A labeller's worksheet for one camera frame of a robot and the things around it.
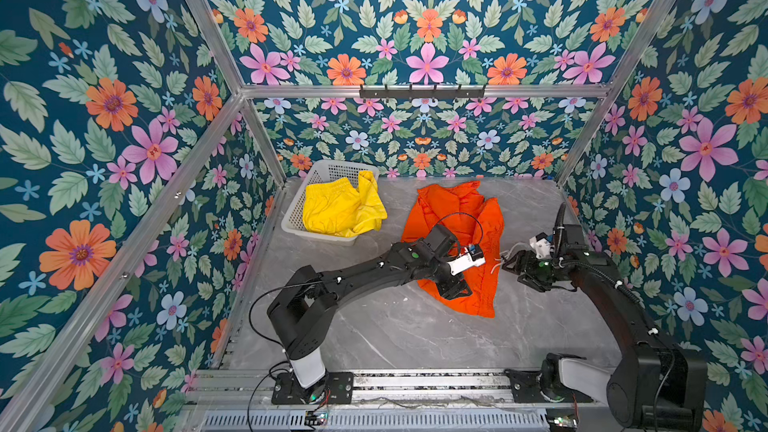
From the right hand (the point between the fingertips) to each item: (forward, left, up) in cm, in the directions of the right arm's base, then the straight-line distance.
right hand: (510, 268), depth 82 cm
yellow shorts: (+28, +54, -5) cm, 61 cm away
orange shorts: (+21, +5, -5) cm, 22 cm away
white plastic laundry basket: (+44, +61, -3) cm, 75 cm away
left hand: (-5, +12, +3) cm, 14 cm away
